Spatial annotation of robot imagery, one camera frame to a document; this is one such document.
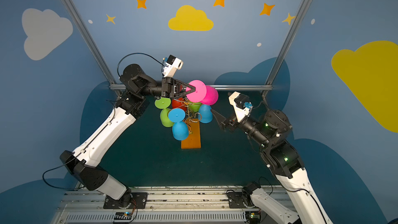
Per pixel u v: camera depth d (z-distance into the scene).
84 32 0.85
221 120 0.46
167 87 0.48
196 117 0.84
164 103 0.70
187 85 0.51
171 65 0.51
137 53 0.45
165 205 0.73
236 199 0.75
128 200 0.69
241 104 0.39
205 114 0.79
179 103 0.74
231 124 0.45
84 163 0.41
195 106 0.84
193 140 0.93
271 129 0.37
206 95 0.50
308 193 0.37
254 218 0.73
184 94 0.51
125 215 0.73
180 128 0.72
